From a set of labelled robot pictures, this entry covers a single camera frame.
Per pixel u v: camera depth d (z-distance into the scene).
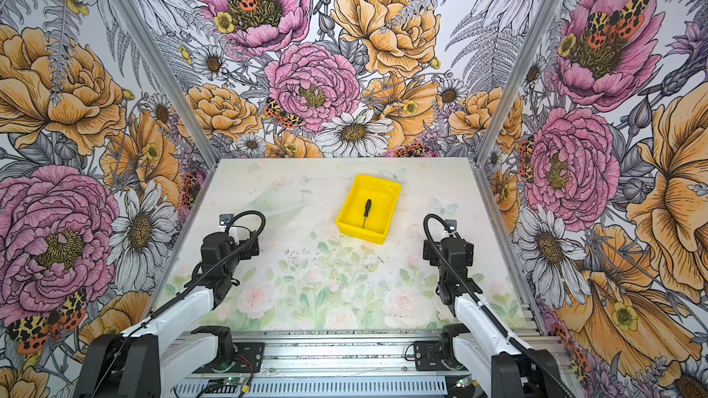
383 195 1.07
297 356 0.76
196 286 0.58
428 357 0.74
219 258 0.67
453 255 0.65
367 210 1.05
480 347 0.51
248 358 0.73
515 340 0.45
